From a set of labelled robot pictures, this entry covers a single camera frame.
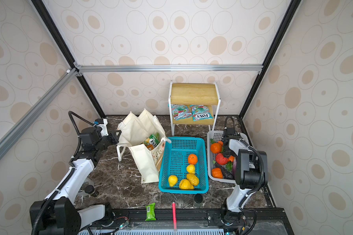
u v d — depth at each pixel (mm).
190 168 859
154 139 897
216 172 833
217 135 993
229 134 778
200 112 972
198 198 710
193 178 824
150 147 681
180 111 972
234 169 889
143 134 998
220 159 883
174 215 743
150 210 747
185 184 793
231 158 907
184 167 918
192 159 897
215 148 938
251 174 490
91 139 605
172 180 814
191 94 872
